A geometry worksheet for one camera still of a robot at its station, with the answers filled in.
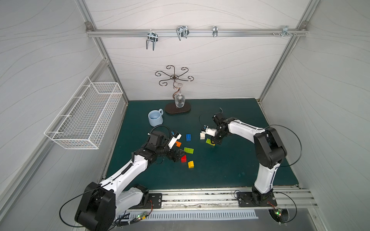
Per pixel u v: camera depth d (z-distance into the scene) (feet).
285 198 2.17
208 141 3.10
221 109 3.75
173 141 2.35
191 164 2.76
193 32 2.52
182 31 2.51
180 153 2.35
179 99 3.13
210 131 2.82
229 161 2.95
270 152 1.65
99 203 1.28
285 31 2.51
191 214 2.31
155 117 3.45
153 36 2.57
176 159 2.35
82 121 2.25
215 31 2.57
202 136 3.14
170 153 2.35
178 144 3.15
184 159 2.82
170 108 3.62
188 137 3.13
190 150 2.98
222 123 2.36
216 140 2.76
